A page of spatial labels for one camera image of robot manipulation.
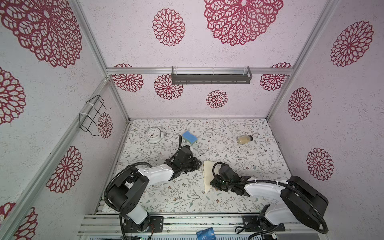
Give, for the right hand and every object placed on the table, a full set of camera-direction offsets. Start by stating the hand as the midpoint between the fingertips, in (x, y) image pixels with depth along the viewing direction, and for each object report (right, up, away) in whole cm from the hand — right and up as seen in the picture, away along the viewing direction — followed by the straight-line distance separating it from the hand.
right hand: (210, 179), depth 88 cm
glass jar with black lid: (+26, +23, +16) cm, 38 cm away
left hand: (-5, +8, +1) cm, 10 cm away
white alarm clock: (-37, +26, +18) cm, 49 cm away
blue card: (-3, -21, -16) cm, 27 cm away
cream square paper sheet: (-1, +3, 0) cm, 3 cm away
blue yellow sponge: (-12, +24, +22) cm, 35 cm away
